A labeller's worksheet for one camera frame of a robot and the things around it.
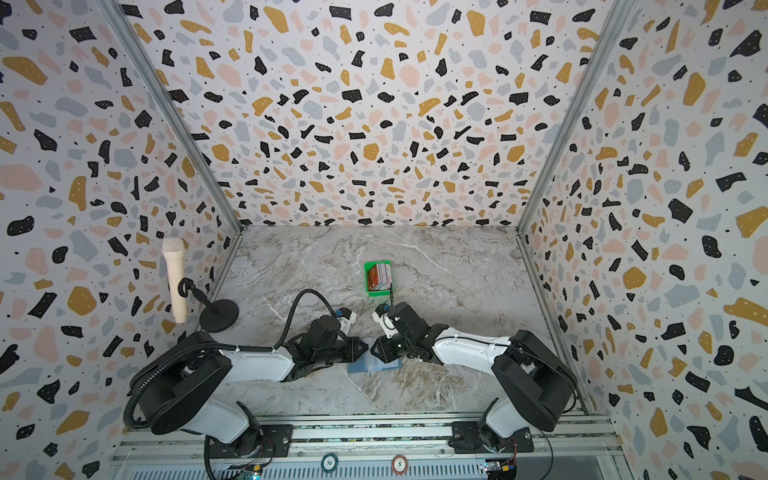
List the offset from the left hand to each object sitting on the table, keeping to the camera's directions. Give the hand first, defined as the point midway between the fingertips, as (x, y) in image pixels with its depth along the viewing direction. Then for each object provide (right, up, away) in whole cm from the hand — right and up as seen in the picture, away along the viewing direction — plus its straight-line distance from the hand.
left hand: (378, 348), depth 86 cm
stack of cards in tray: (-1, +19, +16) cm, 25 cm away
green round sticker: (-10, -23, -15) cm, 29 cm away
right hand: (0, 0, -2) cm, 2 cm away
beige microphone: (-50, +28, -12) cm, 58 cm away
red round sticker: (+6, -23, -15) cm, 28 cm away
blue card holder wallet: (-2, -4, -1) cm, 5 cm away
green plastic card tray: (-5, +23, +21) cm, 32 cm away
